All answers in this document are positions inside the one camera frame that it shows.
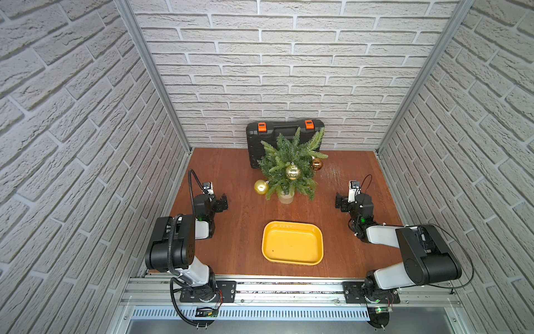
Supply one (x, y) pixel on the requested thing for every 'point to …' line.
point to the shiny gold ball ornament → (293, 172)
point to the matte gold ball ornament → (261, 186)
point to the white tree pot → (286, 199)
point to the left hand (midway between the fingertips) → (215, 191)
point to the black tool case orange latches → (308, 132)
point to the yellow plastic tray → (293, 243)
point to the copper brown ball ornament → (317, 164)
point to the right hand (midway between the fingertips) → (351, 192)
